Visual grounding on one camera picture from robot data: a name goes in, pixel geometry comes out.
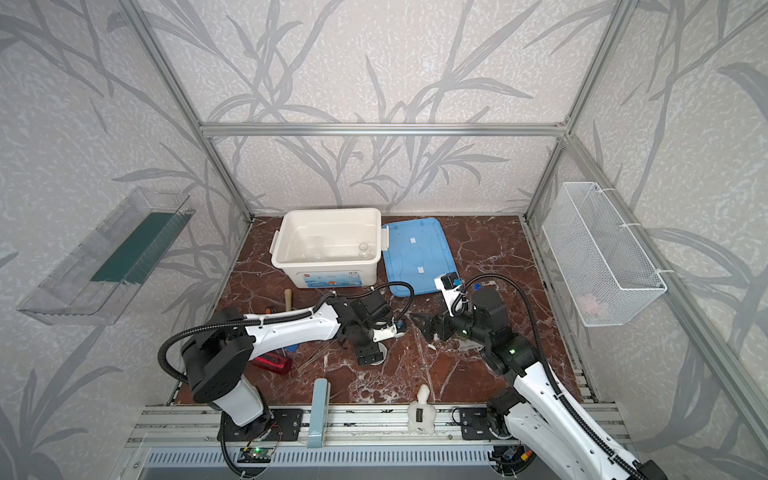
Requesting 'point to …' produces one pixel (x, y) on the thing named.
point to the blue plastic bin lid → (418, 253)
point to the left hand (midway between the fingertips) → (379, 335)
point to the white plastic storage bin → (330, 247)
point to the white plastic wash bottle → (422, 414)
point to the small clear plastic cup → (364, 253)
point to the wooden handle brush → (288, 299)
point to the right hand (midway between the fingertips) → (425, 297)
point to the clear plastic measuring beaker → (316, 246)
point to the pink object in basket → (588, 302)
